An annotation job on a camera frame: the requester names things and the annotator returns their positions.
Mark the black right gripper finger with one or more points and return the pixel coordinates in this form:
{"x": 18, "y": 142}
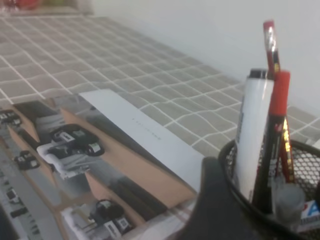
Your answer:
{"x": 219, "y": 215}

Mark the grey paint marker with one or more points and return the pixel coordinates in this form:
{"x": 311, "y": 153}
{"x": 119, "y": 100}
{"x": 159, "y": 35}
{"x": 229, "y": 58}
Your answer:
{"x": 294, "y": 205}

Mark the black mesh pen holder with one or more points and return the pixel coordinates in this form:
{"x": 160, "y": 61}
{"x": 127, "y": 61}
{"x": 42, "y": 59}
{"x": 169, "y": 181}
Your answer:
{"x": 307, "y": 175}

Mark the red-capped dark pen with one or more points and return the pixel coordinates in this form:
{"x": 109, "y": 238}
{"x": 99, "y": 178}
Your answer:
{"x": 262, "y": 197}

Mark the white marker black cap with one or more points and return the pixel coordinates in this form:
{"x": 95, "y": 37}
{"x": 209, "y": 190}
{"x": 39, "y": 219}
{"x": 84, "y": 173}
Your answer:
{"x": 252, "y": 121}

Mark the robot photo brochure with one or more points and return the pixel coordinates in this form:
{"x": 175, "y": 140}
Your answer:
{"x": 92, "y": 166}

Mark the red striped pencil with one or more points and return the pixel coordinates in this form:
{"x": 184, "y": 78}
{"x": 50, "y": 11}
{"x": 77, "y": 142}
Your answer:
{"x": 285, "y": 162}

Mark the grey checked tablecloth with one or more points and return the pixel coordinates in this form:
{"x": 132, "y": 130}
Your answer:
{"x": 50, "y": 56}

